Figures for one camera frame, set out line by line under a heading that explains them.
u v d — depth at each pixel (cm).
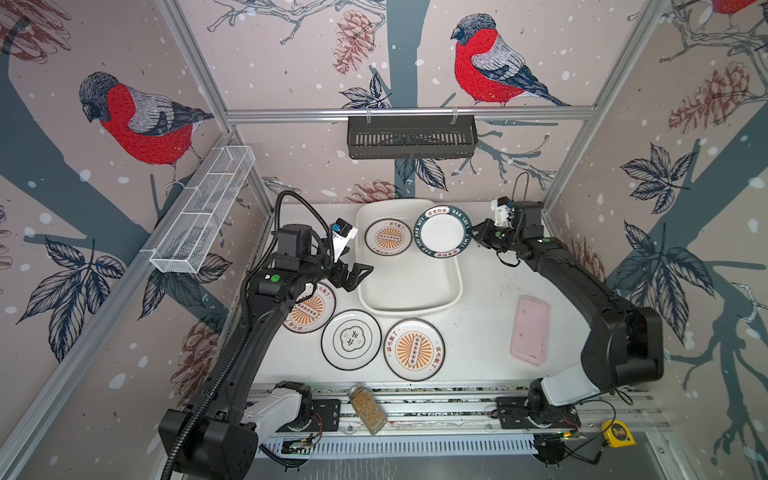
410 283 98
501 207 79
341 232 62
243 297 48
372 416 70
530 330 87
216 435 36
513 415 73
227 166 91
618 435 69
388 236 110
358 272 64
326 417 73
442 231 89
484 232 76
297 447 71
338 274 64
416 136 106
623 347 43
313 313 92
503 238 73
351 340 86
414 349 84
